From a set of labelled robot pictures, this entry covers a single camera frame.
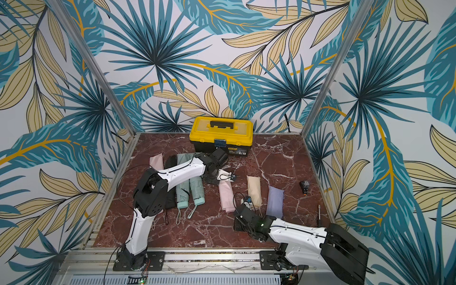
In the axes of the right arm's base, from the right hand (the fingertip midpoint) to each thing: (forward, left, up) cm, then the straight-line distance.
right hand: (235, 221), depth 84 cm
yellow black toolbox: (+40, -1, +18) cm, 44 cm away
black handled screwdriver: (-1, -40, +1) cm, 40 cm away
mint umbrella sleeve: (+36, +28, +4) cm, 46 cm away
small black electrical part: (+16, -37, +4) cm, 41 cm away
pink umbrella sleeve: (+34, +44, +3) cm, 56 cm away
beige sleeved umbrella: (+15, -11, +3) cm, 19 cm away
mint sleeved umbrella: (+15, +18, +4) cm, 24 cm away
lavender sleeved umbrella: (+8, -20, +3) cm, 22 cm away
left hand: (+23, +10, +5) cm, 25 cm away
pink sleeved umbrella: (+12, +3, +3) cm, 13 cm away
